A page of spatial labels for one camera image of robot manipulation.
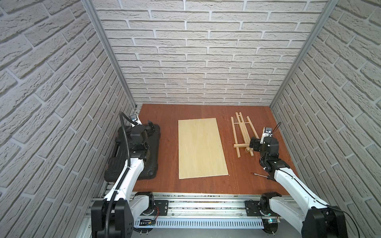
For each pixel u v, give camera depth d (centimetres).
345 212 40
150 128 64
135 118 67
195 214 74
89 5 70
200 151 94
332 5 69
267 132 71
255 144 76
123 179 46
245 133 103
